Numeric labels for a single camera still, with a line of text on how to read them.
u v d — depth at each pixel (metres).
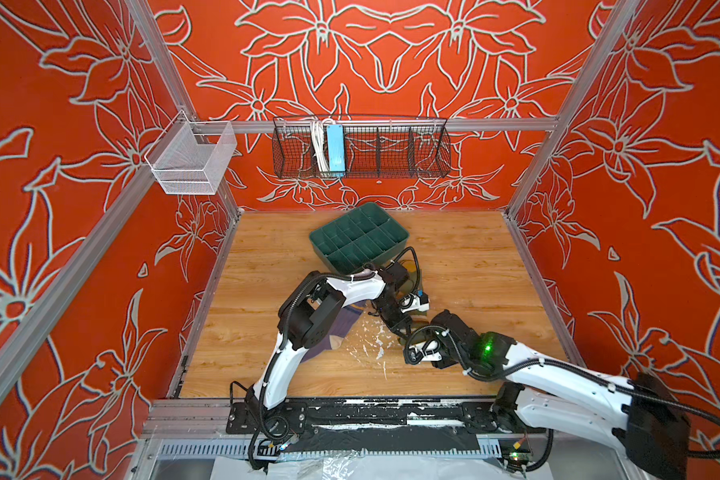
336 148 0.88
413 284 0.84
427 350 0.68
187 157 0.92
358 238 1.04
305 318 0.54
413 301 0.81
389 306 0.79
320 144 0.90
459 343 0.60
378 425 0.73
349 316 0.90
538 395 0.60
